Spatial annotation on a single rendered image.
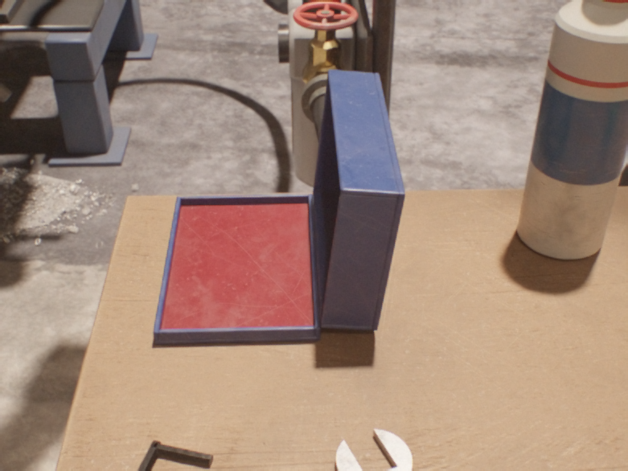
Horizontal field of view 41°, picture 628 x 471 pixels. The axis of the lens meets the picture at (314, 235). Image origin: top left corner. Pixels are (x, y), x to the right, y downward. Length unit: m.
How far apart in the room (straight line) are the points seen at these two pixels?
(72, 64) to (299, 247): 1.04
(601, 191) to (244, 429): 0.30
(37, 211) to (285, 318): 1.03
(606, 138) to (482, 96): 1.33
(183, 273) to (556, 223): 0.27
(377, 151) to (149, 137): 1.25
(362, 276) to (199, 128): 1.27
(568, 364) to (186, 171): 1.16
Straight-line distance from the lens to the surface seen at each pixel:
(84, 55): 1.60
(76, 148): 1.69
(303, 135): 1.09
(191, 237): 0.64
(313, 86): 0.91
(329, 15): 0.95
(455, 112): 1.83
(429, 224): 0.67
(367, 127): 0.55
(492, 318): 0.59
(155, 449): 0.50
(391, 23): 0.91
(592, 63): 0.57
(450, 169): 1.63
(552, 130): 0.60
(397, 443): 0.49
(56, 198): 1.59
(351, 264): 0.52
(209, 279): 0.60
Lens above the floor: 0.86
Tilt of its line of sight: 37 degrees down
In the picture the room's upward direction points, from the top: straight up
